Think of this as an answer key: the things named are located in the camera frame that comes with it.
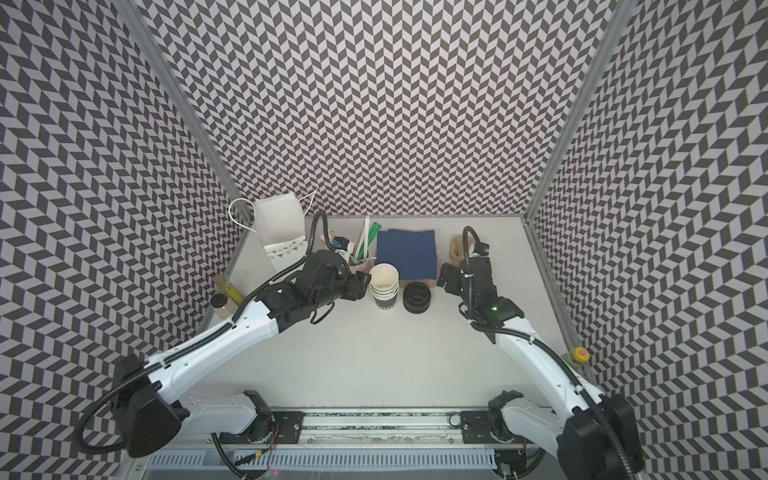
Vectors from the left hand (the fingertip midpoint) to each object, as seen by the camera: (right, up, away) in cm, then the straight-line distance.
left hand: (361, 278), depth 77 cm
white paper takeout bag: (-28, +17, +16) cm, 36 cm away
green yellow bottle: (-41, -4, +10) cm, 42 cm away
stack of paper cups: (+5, -4, +14) cm, 15 cm away
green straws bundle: (+1, +13, +14) cm, 19 cm away
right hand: (+26, 0, +5) cm, 26 cm away
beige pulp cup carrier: (+30, +7, +25) cm, 39 cm away
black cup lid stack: (+15, -8, +15) cm, 22 cm away
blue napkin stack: (+15, +6, +26) cm, 30 cm away
